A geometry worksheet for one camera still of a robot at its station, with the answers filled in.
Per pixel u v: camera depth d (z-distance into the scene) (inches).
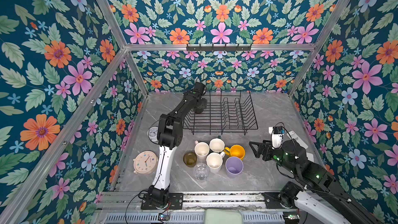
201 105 37.5
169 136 24.3
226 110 40.1
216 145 33.4
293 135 37.7
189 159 33.9
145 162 33.0
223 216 26.2
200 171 32.7
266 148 23.5
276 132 23.5
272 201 28.7
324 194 18.1
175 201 28.9
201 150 33.8
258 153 24.2
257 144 24.4
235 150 34.1
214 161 32.1
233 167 32.3
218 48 36.1
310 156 33.1
